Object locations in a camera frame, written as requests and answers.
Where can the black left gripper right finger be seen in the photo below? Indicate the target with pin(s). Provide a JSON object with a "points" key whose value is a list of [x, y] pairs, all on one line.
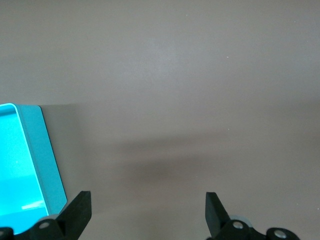
{"points": [[215, 215]]}

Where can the turquoise plastic bin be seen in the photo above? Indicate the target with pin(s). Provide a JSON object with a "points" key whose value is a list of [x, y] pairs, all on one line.
{"points": [[17, 160]]}

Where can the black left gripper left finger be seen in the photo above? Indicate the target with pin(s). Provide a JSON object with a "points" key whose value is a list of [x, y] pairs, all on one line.
{"points": [[75, 215]]}

